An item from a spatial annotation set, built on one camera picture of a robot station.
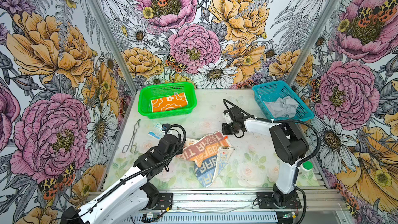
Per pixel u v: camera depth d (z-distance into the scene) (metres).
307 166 0.75
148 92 1.14
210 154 0.87
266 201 0.73
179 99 1.15
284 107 1.03
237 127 0.74
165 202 0.74
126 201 0.57
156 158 0.58
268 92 1.19
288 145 0.52
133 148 0.92
